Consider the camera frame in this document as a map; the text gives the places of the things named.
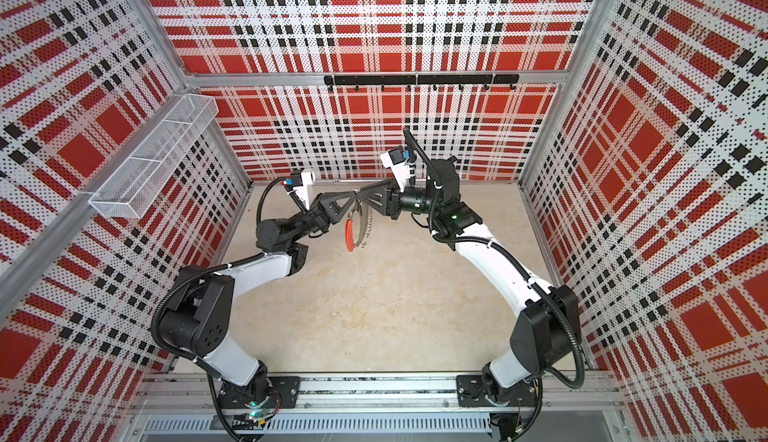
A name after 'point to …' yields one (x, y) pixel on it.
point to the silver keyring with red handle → (358, 226)
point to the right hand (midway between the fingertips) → (361, 195)
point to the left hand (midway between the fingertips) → (358, 200)
